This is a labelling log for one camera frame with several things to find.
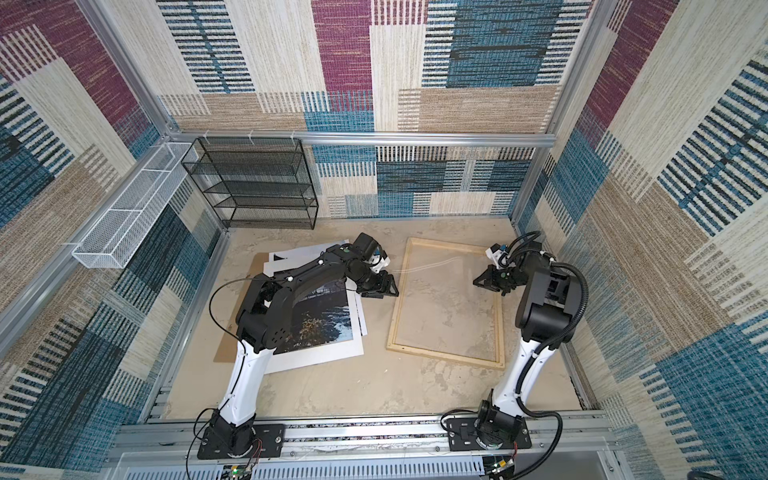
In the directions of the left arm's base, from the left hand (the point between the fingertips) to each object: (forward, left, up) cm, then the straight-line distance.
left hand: (393, 290), depth 94 cm
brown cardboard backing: (+14, +51, -5) cm, 53 cm away
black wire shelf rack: (+40, +48, +10) cm, 63 cm away
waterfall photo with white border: (-9, +21, -5) cm, 24 cm away
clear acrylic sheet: (-3, -14, -6) cm, 16 cm away
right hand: (+3, -27, -1) cm, 27 cm away
